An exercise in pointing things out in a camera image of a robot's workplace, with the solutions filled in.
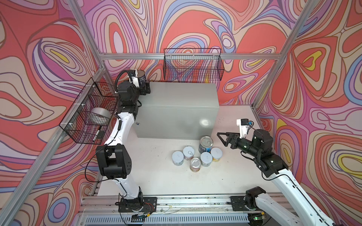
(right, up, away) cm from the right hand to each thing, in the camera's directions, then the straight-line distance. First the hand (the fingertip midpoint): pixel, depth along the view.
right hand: (222, 137), depth 71 cm
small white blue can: (-6, -15, +13) cm, 21 cm away
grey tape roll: (-63, +11, 0) cm, 64 cm away
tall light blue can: (-6, -7, +15) cm, 17 cm away
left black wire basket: (-72, +25, +18) cm, 78 cm away
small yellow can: (+1, -13, +15) cm, 20 cm away
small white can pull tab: (-17, -12, +15) cm, 25 cm away
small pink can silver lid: (-13, -18, +11) cm, 25 cm away
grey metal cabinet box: (-18, +16, +36) cm, 43 cm away
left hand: (-44, +33, +7) cm, 55 cm away
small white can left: (-23, -15, +13) cm, 31 cm away
